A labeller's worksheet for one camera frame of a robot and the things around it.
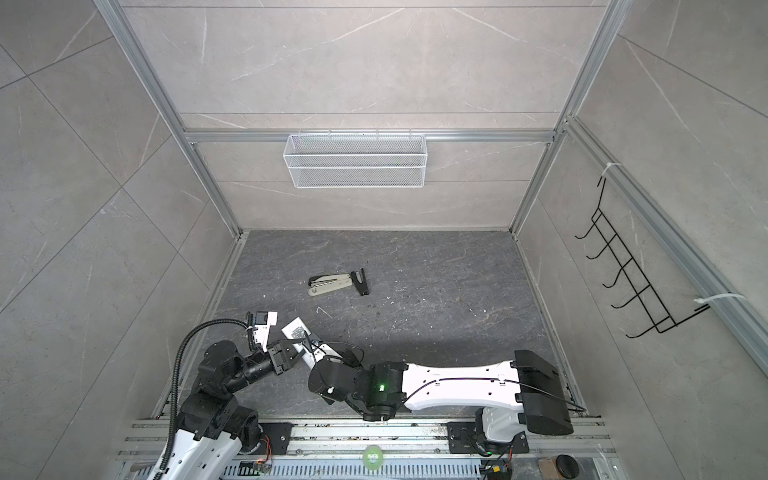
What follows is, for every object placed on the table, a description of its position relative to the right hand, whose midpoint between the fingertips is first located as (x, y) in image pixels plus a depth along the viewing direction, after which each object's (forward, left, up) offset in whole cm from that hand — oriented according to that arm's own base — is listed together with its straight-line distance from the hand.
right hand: (321, 362), depth 69 cm
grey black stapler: (+33, +5, -15) cm, 36 cm away
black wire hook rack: (+7, -72, +13) cm, 74 cm away
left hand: (+5, +3, +3) cm, 6 cm away
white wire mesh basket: (+64, -6, +13) cm, 66 cm away
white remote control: (-3, -2, +13) cm, 14 cm away
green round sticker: (-17, -11, -18) cm, 27 cm away
